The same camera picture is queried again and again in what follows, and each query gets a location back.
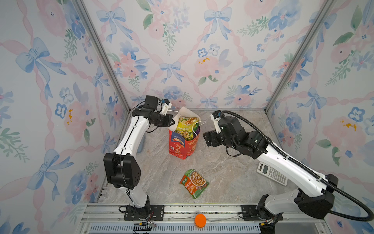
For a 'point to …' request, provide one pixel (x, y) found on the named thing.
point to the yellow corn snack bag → (184, 126)
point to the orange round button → (200, 220)
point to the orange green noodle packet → (194, 183)
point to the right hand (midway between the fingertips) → (209, 131)
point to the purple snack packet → (196, 128)
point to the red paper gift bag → (177, 146)
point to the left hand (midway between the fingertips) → (174, 121)
